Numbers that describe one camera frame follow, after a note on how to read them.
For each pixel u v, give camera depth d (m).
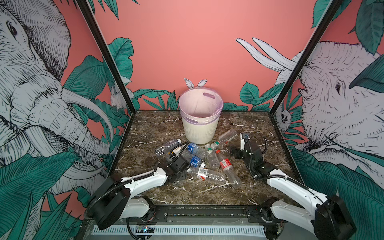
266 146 1.01
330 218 0.39
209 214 0.75
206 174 0.82
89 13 0.72
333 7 0.69
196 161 0.88
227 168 0.87
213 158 0.92
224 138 1.04
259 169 0.61
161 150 0.93
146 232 0.72
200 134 0.90
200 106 1.02
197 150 0.96
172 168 0.65
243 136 0.73
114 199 0.41
